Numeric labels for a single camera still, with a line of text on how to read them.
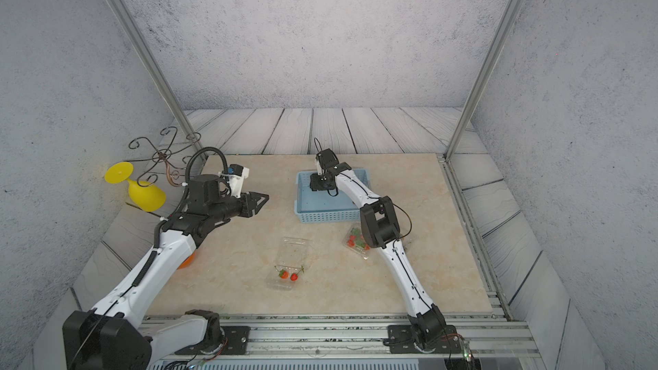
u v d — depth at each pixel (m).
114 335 0.38
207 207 0.60
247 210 0.69
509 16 0.78
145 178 0.71
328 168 0.88
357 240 0.93
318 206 1.03
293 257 0.91
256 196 0.74
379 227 0.69
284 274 0.84
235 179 0.71
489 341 0.74
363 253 0.88
